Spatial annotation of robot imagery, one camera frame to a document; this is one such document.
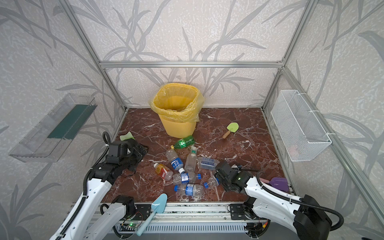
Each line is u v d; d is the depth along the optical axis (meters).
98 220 0.53
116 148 0.56
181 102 1.02
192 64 0.97
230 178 0.63
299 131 0.62
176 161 0.85
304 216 0.40
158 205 0.75
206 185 0.80
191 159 0.92
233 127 1.09
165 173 0.80
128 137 1.02
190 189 0.75
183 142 0.94
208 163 0.85
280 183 0.85
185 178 0.80
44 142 0.63
